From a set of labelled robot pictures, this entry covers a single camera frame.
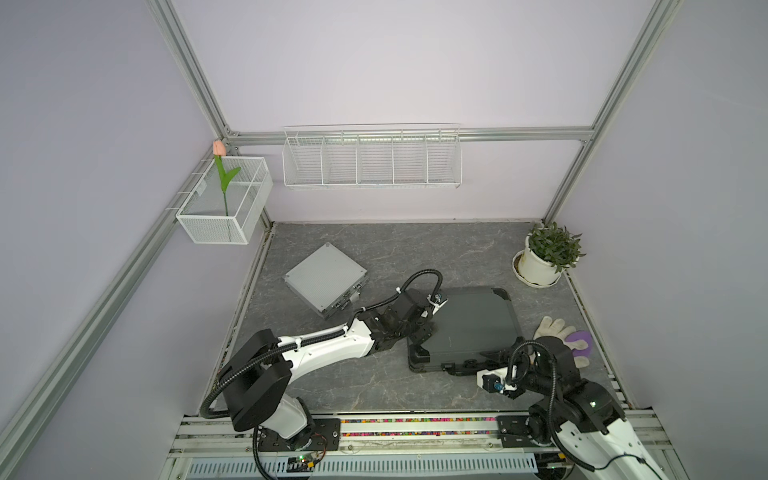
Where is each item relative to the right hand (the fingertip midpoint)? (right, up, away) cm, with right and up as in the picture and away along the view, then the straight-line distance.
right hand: (487, 351), depth 77 cm
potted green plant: (+22, +27, +12) cm, 37 cm away
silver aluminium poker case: (-47, +16, +22) cm, 55 cm away
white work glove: (+27, +2, +15) cm, 30 cm away
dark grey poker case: (-2, +5, +6) cm, 8 cm away
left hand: (-16, +8, +5) cm, 18 cm away
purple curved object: (+34, 0, +15) cm, 37 cm away
